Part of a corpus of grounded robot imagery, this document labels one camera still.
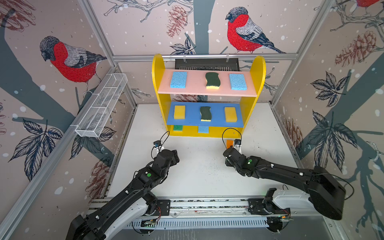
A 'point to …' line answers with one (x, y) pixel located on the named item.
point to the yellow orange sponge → (230, 114)
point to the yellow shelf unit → (208, 103)
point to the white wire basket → (114, 84)
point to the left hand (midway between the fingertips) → (174, 150)
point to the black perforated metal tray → (207, 64)
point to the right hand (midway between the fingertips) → (229, 155)
